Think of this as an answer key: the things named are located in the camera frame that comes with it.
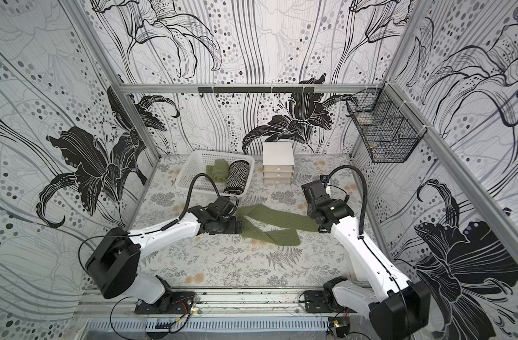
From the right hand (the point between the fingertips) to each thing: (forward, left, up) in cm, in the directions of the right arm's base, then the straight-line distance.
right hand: (325, 202), depth 79 cm
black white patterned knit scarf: (+17, +36, -6) cm, 41 cm away
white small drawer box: (+24, +17, -3) cm, 30 cm away
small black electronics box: (-37, -3, -19) cm, 42 cm away
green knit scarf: (+23, +46, -8) cm, 52 cm away
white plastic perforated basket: (+30, +61, -9) cm, 68 cm away
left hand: (-6, +36, -13) cm, 39 cm away
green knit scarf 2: (+3, +11, -21) cm, 24 cm away
